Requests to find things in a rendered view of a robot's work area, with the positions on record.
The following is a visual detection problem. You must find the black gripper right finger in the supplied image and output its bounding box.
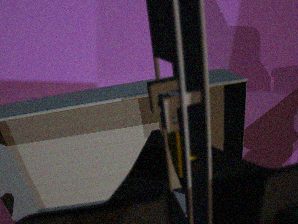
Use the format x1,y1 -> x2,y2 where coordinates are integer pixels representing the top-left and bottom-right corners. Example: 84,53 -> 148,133
211,145 -> 298,224

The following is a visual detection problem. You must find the grey rectangular roasting tin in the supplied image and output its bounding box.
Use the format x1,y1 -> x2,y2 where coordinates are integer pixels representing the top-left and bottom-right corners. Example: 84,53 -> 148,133
0,69 -> 249,224

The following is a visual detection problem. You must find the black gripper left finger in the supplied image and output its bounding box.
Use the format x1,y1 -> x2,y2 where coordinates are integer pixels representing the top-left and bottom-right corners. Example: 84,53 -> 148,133
16,129 -> 173,224

